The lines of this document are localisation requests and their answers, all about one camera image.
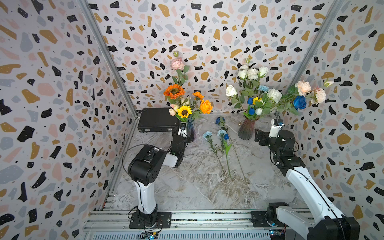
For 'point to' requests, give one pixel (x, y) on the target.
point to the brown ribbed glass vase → (246, 131)
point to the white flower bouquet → (255, 100)
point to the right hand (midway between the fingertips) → (264, 130)
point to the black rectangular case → (158, 120)
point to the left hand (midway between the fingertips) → (186, 126)
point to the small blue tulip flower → (227, 147)
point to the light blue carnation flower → (222, 132)
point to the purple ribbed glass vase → (190, 130)
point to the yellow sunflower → (184, 111)
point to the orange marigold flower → (198, 94)
